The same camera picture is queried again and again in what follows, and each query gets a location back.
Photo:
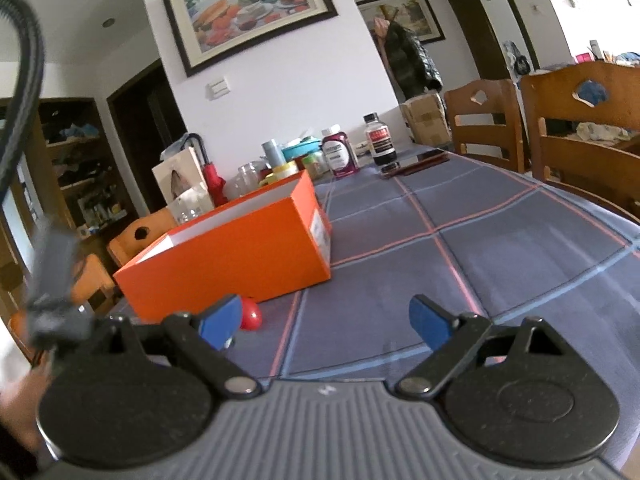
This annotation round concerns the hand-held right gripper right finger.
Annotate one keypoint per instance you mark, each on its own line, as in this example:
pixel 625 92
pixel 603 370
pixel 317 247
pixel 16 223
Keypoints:
pixel 430 322

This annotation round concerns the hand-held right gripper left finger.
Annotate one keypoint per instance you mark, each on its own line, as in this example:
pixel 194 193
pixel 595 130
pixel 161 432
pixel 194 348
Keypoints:
pixel 220 322

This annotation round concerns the orange cardboard box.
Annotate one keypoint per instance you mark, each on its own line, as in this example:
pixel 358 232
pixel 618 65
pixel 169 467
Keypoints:
pixel 225 260

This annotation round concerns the person's left hand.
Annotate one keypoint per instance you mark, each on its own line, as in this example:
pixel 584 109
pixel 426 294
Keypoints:
pixel 20 410

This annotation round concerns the wooden dining chair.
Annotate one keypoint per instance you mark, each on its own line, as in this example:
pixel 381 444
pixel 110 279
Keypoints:
pixel 585 135
pixel 485 120
pixel 92 282
pixel 142 235

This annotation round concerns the blue plaid tablecloth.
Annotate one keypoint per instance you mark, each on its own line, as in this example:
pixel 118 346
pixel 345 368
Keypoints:
pixel 500 260

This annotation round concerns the clear drinking glass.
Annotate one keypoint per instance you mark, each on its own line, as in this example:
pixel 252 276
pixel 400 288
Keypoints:
pixel 189 210

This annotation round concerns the dark wooden shelf cabinet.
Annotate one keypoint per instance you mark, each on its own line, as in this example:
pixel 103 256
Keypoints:
pixel 80 165

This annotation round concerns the red umbrella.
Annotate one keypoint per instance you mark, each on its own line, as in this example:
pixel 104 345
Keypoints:
pixel 212 180

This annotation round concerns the white paper bag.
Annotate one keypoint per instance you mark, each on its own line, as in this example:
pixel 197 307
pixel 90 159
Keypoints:
pixel 177 180

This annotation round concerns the glass jar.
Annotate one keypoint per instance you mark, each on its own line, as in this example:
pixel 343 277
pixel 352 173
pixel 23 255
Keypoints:
pixel 248 176

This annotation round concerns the phone in brown case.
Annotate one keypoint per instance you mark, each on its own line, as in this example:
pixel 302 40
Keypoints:
pixel 415 162

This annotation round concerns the grey-blue cylinder can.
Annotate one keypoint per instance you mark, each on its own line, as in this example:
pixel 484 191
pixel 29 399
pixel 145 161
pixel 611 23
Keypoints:
pixel 272 154

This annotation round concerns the dark wooden door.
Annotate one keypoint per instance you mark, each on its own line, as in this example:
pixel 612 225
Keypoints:
pixel 145 125

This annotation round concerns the dark bottle with white cap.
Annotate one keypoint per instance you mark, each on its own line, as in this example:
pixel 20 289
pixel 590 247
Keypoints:
pixel 381 142

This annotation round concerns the red supplement bottle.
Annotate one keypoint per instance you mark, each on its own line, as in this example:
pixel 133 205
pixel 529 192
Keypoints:
pixel 340 155

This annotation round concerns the teal bowl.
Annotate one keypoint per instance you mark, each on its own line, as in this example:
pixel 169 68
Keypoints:
pixel 300 149

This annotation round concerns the brown cardboard box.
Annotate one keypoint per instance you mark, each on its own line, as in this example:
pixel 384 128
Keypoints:
pixel 425 120

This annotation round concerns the black hanging jacket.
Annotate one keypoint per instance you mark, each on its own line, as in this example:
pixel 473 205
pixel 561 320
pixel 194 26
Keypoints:
pixel 412 60

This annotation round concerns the round ceiling light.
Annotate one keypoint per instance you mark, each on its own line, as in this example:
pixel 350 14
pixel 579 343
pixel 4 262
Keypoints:
pixel 108 23

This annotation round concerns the framed landscape picture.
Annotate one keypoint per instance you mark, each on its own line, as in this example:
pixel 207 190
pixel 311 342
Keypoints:
pixel 415 12

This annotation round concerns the framed food picture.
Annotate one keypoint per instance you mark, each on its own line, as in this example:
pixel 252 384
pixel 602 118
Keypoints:
pixel 245 5

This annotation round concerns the white light switch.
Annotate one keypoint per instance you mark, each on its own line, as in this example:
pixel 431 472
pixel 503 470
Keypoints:
pixel 219 87

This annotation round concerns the dark wooden door frame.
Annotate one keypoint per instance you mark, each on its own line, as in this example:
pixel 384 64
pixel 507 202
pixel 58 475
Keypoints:
pixel 480 10

